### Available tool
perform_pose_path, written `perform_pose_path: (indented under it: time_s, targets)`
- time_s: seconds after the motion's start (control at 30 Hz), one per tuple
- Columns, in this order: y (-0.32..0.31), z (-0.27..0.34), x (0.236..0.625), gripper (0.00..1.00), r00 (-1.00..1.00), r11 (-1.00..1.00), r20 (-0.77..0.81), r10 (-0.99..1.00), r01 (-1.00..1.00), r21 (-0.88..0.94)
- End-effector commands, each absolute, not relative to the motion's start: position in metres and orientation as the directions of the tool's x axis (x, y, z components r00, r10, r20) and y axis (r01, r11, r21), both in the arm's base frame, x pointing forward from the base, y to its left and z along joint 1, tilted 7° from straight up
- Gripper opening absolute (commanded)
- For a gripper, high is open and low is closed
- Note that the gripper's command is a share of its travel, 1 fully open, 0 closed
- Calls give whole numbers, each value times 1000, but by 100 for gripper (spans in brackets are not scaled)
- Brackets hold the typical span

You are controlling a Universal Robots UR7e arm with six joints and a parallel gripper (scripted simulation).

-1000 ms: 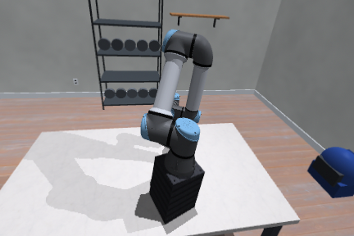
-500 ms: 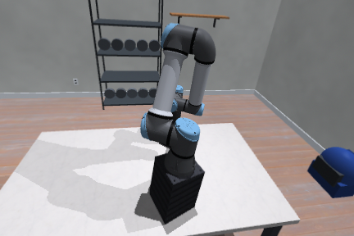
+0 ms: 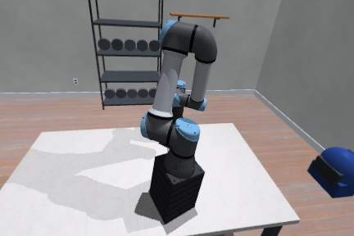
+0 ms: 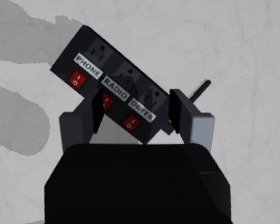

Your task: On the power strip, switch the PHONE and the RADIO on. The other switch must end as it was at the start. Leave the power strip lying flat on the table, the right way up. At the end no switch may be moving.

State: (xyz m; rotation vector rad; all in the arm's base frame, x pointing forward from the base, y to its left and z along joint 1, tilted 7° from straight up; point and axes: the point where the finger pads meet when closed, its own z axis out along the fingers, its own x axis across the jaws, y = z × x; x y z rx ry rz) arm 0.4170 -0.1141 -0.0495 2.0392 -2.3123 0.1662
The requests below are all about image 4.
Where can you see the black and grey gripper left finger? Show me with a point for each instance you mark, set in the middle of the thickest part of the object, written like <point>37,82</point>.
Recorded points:
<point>78,126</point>

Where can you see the black power strip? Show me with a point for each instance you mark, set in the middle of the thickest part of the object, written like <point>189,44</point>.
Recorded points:
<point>130,98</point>

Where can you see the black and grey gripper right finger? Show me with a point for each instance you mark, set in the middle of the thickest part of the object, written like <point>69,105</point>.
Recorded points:
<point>194,127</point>

